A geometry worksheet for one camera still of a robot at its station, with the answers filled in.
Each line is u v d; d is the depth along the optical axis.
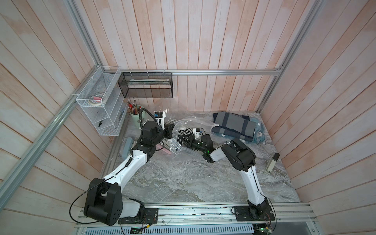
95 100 0.74
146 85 1.06
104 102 0.73
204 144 0.80
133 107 0.95
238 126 1.05
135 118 1.02
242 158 0.60
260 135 1.01
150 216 0.73
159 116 0.70
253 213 0.65
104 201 0.41
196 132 0.95
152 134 0.62
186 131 0.98
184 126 0.93
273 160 0.89
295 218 0.74
